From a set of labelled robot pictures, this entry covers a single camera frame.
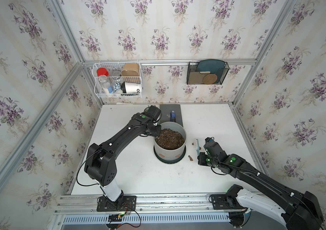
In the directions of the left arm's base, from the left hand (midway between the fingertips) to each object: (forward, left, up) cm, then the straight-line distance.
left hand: (159, 133), depth 85 cm
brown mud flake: (-10, -20, -13) cm, 26 cm away
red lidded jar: (+36, +38, +19) cm, 56 cm away
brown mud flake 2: (0, -23, -13) cm, 26 cm away
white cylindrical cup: (+28, +19, +12) cm, 36 cm away
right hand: (-13, -23, -5) cm, 27 cm away
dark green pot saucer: (-12, -7, -12) cm, 19 cm away
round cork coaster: (+36, -35, +14) cm, 52 cm away
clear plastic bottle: (+28, +35, +15) cm, 48 cm away
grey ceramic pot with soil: (-4, -7, -5) cm, 9 cm away
